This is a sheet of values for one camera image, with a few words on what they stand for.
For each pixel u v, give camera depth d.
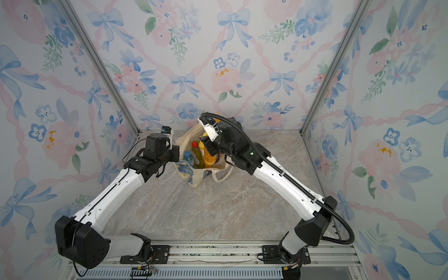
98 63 0.85
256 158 0.46
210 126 0.55
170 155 0.70
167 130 0.69
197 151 0.91
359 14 0.70
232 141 0.49
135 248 0.62
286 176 0.44
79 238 0.39
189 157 0.90
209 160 0.75
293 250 0.61
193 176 0.80
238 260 0.73
